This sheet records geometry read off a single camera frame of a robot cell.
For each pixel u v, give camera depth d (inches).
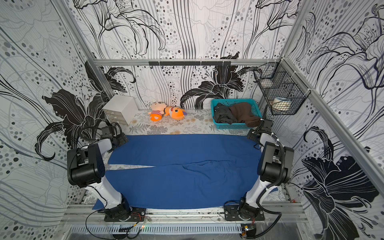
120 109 40.0
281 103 28.0
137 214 28.6
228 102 45.7
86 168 19.4
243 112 40.2
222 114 38.4
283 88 34.7
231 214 28.4
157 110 43.6
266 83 34.6
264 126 30.0
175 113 41.5
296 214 28.8
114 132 32.1
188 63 35.8
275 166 19.1
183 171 33.9
